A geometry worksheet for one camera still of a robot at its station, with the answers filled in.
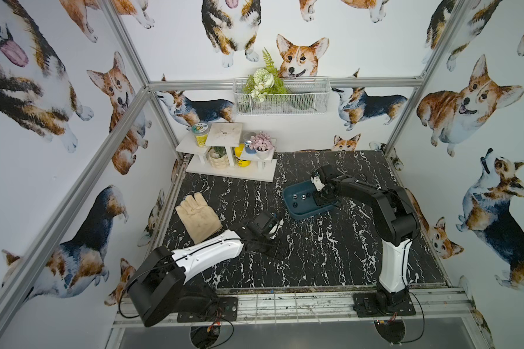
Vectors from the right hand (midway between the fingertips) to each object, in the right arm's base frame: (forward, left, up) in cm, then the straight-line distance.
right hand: (324, 192), depth 101 cm
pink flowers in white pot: (+9, +28, +23) cm, 37 cm away
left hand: (-25, +21, +4) cm, 33 cm away
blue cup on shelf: (+16, +35, +21) cm, 44 cm away
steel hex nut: (-5, +14, -2) cm, 15 cm away
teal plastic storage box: (-3, +12, -2) cm, 13 cm away
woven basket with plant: (+19, +52, +5) cm, 55 cm away
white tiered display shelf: (+18, +44, +20) cm, 51 cm away
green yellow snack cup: (+19, +56, +22) cm, 63 cm away
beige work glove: (-13, +56, -2) cm, 57 cm away
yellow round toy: (+18, +41, +10) cm, 46 cm away
